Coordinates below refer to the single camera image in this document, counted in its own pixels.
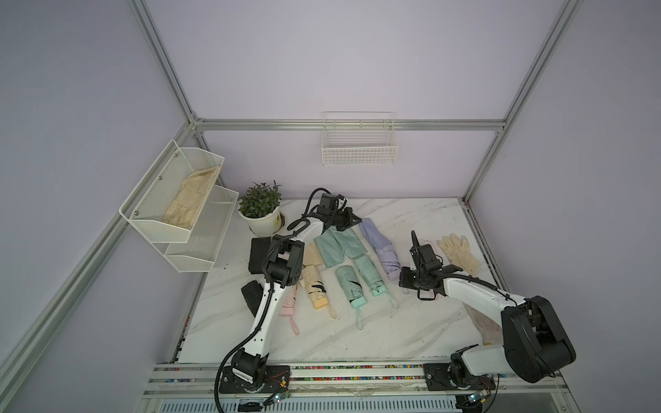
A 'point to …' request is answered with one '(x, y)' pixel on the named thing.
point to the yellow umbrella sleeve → (311, 255)
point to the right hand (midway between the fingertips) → (404, 281)
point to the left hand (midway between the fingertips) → (361, 219)
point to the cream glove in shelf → (194, 189)
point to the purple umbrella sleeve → (373, 235)
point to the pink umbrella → (288, 307)
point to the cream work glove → (459, 254)
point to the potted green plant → (260, 206)
